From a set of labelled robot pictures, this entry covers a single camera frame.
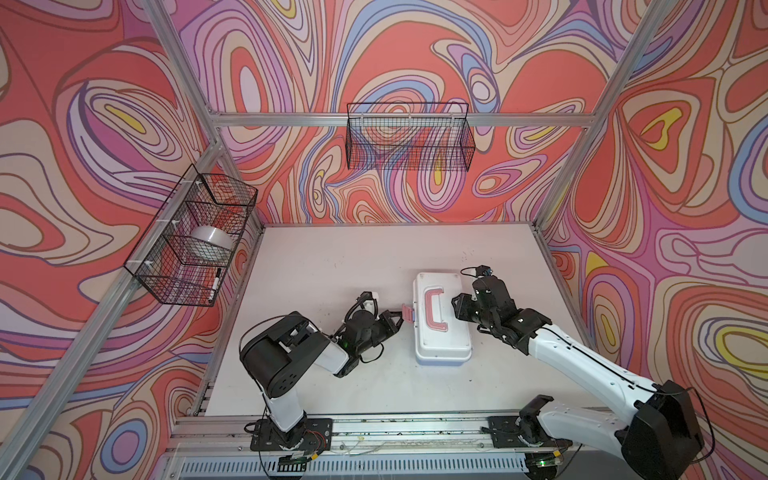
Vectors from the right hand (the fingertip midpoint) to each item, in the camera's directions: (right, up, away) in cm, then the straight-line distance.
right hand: (458, 308), depth 83 cm
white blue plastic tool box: (-6, -7, -6) cm, 11 cm away
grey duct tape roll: (-63, +20, -10) cm, 67 cm away
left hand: (-13, -3, +3) cm, 13 cm away
